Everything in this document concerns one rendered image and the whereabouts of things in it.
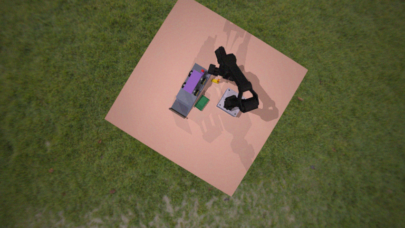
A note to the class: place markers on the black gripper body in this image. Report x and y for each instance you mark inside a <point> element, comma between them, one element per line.
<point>212,70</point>

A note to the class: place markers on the grey ramp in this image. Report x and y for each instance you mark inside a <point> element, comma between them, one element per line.
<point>184,100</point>

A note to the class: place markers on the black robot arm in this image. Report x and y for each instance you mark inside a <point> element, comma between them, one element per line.
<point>227,64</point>

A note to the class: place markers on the green tray floor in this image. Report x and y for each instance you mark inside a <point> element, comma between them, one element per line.
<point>200,104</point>

